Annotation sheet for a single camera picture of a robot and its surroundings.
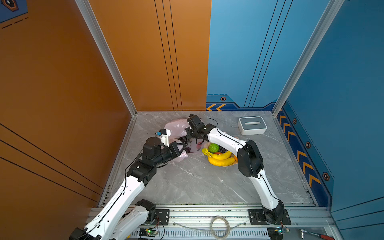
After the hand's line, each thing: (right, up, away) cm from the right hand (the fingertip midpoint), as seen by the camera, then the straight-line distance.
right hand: (186, 133), depth 96 cm
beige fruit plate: (+13, -8, -2) cm, 16 cm away
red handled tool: (+65, -46, -28) cm, 84 cm away
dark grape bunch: (+1, -11, -1) cm, 11 cm away
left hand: (+2, -4, -24) cm, 25 cm away
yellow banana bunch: (+21, -15, -12) cm, 28 cm away
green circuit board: (-16, -46, -25) cm, 55 cm away
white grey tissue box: (+47, +5, +10) cm, 48 cm away
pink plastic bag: (-4, +3, -11) cm, 12 cm away
